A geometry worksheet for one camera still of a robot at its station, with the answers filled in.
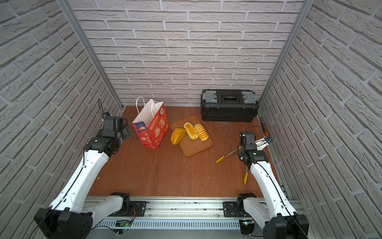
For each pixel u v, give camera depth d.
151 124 0.79
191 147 0.98
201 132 1.00
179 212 0.74
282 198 0.42
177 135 0.91
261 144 0.67
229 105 0.98
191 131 1.00
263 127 1.10
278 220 0.38
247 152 0.55
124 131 0.61
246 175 0.82
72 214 0.37
